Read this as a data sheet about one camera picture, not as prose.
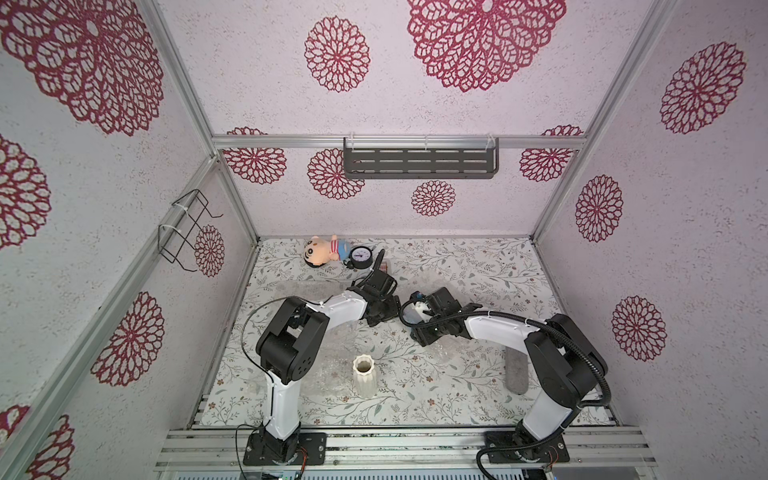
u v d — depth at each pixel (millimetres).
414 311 857
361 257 1114
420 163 997
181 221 772
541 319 526
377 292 776
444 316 718
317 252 1062
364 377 708
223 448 749
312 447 741
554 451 727
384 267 1060
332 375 856
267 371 535
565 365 471
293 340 509
